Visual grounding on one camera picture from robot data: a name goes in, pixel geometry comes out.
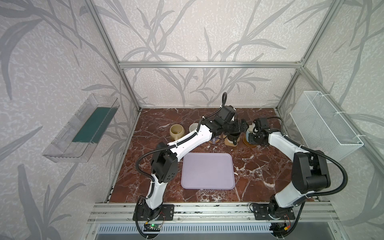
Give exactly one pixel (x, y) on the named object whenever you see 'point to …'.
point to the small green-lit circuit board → (153, 227)
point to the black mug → (233, 137)
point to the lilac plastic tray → (207, 171)
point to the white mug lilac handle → (215, 140)
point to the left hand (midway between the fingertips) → (246, 124)
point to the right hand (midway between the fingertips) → (253, 135)
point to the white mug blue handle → (250, 130)
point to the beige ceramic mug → (177, 131)
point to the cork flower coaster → (231, 144)
